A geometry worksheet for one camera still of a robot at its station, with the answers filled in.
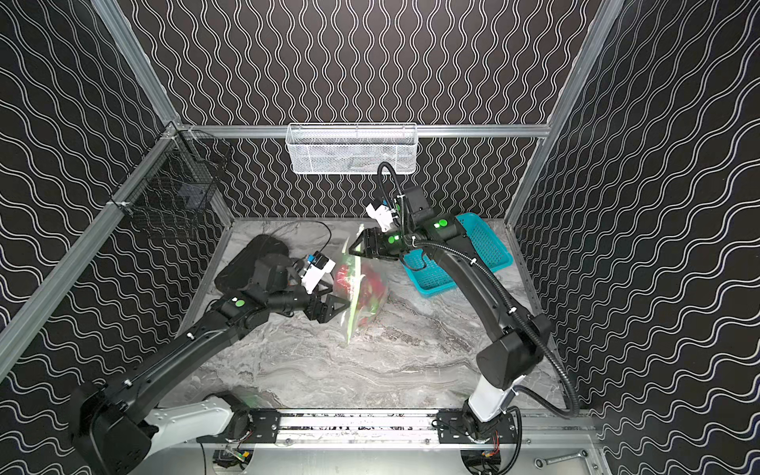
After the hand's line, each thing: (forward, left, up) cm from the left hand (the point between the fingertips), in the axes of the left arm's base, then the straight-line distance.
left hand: (348, 299), depth 72 cm
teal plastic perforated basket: (+24, -23, -22) cm, 40 cm away
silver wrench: (-28, -48, -22) cm, 60 cm away
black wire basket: (+42, +62, +3) cm, 74 cm away
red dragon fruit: (+3, -4, +1) cm, 5 cm away
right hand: (+10, -2, +7) cm, 12 cm away
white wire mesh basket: (+65, +8, 0) cm, 65 cm away
